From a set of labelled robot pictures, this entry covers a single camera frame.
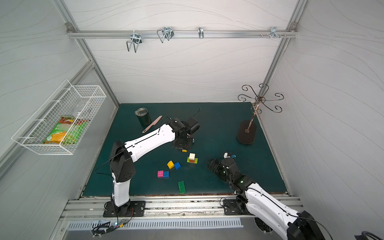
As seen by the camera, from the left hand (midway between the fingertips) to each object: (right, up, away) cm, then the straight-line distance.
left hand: (188, 148), depth 81 cm
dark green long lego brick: (-3, -21, -1) cm, 21 cm away
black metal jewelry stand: (+40, +9, +20) cm, 46 cm away
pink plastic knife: (-27, +13, +26) cm, 40 cm away
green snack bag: (-50, +12, -19) cm, 55 cm away
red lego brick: (+1, -10, +9) cm, 13 cm away
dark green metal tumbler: (-31, +18, +18) cm, 40 cm away
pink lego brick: (-16, -15, +3) cm, 22 cm away
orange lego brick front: (+2, -9, +7) cm, 11 cm away
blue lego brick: (-6, -11, +5) cm, 14 cm away
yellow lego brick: (-11, -10, +5) cm, 16 cm away
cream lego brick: (+2, -5, +5) cm, 7 cm away
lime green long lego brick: (+4, -9, +8) cm, 13 cm away
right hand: (+13, -10, +3) cm, 17 cm away
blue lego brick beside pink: (-13, -15, +2) cm, 20 cm away
